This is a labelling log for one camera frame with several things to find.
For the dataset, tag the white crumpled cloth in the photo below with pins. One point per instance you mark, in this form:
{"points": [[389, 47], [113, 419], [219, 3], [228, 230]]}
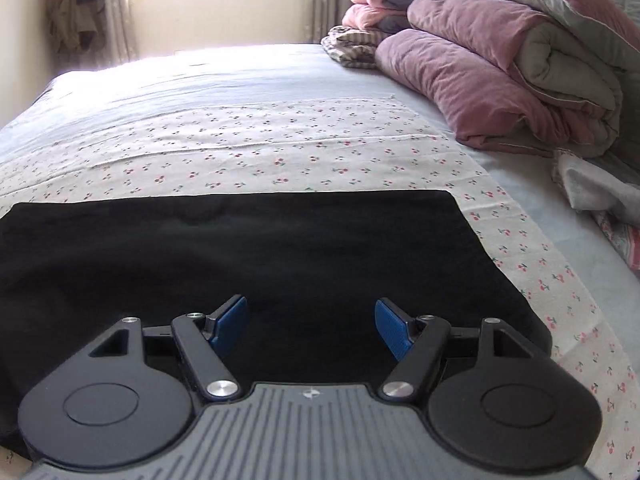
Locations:
{"points": [[595, 185]]}

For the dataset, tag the hanging clothes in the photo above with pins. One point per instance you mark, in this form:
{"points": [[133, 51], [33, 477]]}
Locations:
{"points": [[75, 10]]}

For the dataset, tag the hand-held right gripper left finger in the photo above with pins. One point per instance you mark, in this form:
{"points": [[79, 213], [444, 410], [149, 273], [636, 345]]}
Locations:
{"points": [[230, 324]]}

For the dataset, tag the striped folded blanket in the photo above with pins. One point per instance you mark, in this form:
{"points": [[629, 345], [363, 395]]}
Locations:
{"points": [[352, 45]]}

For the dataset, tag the black pants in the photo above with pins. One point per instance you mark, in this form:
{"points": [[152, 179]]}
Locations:
{"points": [[250, 260]]}

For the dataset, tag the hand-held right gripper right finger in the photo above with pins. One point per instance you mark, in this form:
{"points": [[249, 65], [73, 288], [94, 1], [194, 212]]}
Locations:
{"points": [[391, 330]]}

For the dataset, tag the bed with light blue sheet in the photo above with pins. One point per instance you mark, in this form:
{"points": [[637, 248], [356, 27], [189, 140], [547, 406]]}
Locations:
{"points": [[225, 70]]}

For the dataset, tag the red patterned cloth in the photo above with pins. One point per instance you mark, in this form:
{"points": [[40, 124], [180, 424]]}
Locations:
{"points": [[620, 237]]}

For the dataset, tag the pink folded quilt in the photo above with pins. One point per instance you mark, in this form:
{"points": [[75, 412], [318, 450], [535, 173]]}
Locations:
{"points": [[372, 2]]}

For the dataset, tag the cherry print cloth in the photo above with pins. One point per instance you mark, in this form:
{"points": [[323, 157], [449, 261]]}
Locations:
{"points": [[275, 150]]}

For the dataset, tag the mauve and grey folded quilt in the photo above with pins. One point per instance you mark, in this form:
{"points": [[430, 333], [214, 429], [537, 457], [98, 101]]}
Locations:
{"points": [[475, 60]]}

